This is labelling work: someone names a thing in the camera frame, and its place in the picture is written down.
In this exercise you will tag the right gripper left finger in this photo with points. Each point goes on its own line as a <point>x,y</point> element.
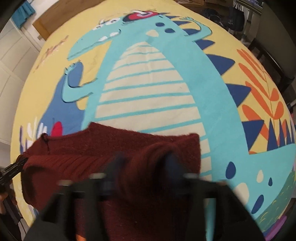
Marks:
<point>57,221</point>

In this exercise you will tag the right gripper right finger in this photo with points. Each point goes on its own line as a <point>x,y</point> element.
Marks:
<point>187,192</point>

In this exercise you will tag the dark red knit sweater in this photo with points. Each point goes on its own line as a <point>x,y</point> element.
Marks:
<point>138,210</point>

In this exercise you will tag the white wardrobe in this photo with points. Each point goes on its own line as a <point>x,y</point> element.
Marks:
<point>17,57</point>

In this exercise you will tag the wooden headboard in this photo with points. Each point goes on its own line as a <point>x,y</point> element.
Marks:
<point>59,13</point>

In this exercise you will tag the teal curtain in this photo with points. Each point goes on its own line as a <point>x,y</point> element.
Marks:
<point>21,15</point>

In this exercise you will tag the yellow dinosaur print bedspread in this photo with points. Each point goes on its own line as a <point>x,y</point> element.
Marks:
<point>157,67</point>

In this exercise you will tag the dark wooden chair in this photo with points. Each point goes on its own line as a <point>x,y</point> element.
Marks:
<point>275,39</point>

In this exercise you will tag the black backpack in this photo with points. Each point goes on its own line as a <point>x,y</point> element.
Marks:
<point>234,21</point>

